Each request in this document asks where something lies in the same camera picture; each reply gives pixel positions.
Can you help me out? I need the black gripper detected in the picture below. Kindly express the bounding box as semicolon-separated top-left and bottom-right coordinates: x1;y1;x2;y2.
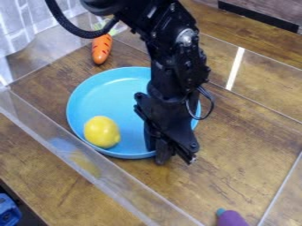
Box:
134;84;199;165

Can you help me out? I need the blue round tray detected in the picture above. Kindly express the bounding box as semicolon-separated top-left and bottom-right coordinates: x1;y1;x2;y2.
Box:
65;67;200;159

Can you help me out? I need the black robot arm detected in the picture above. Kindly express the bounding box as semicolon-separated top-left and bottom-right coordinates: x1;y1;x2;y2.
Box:
80;0;210;165

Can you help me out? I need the purple toy eggplant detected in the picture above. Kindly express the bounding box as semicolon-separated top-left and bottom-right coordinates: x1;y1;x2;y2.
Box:
216;208;248;226

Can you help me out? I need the yellow toy lemon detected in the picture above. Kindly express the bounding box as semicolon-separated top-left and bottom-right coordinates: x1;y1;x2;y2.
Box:
84;116;120;149

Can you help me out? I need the orange toy carrot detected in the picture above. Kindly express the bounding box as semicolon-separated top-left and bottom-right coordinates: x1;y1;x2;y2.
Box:
92;30;116;64

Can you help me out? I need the blue plastic object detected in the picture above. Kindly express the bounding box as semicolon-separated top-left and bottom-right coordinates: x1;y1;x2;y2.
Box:
0;193;23;226

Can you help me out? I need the white checkered curtain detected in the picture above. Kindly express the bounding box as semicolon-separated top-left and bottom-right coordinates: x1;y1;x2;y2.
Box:
0;0;89;57

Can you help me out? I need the thin black wire loop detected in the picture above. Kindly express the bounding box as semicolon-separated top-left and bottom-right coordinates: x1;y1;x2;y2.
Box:
184;86;216;121

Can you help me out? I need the clear acrylic enclosure wall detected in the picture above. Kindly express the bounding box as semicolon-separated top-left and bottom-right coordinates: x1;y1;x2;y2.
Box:
0;87;204;226

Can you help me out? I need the black braided cable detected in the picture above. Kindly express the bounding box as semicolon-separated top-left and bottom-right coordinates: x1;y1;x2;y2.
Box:
44;0;120;40

